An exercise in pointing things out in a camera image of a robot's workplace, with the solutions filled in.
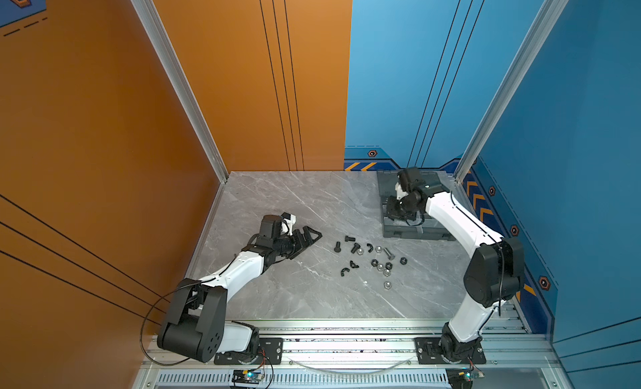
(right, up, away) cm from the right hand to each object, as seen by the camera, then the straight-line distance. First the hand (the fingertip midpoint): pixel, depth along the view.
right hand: (388, 213), depth 90 cm
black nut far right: (+6, -18, +2) cm, 19 cm away
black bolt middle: (-11, -13, +5) cm, 18 cm away
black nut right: (+1, -19, +2) cm, 20 cm away
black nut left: (-5, -18, +2) cm, 19 cm away
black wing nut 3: (-17, -22, -1) cm, 27 cm away
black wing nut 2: (-12, -19, +2) cm, 23 cm away
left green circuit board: (-44, -46, -19) cm, 66 cm away
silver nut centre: (-2, -20, 0) cm, 20 cm away
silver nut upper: (-2, -14, +5) cm, 15 cm away
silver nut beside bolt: (-10, -15, +4) cm, 18 cm away
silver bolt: (+2, -16, +2) cm, 16 cm away
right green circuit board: (+16, -45, -20) cm, 51 cm away
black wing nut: (-5, -14, +7) cm, 16 cm away
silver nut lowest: (-1, -25, -3) cm, 25 cm away
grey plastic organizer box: (+7, -7, +10) cm, 14 cm away
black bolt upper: (-13, -11, +7) cm, 19 cm away
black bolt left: (-18, -14, +5) cm, 23 cm away
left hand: (-26, -8, -3) cm, 27 cm away
